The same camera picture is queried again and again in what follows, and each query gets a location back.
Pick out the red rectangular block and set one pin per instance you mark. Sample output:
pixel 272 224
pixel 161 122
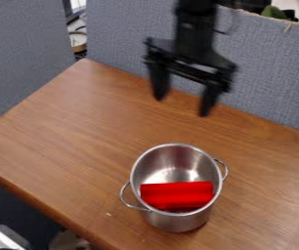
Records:
pixel 180 195

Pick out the green object behind partition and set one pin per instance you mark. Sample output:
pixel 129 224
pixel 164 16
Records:
pixel 273 12

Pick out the grey fabric partition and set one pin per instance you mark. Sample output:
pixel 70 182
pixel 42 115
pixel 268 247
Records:
pixel 34 47
pixel 261 45

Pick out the grey fabric partition back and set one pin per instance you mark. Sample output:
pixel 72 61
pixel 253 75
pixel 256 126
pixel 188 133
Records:
pixel 261 45

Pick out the grey fabric partition left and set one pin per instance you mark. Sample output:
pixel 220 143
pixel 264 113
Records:
pixel 34 47

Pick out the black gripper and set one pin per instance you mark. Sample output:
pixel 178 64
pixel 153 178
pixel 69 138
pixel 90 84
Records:
pixel 188 56

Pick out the stainless steel pot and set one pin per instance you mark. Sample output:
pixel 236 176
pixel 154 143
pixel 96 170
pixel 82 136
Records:
pixel 172 163

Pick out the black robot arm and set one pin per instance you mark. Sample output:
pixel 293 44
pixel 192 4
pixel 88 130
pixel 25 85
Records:
pixel 196 6

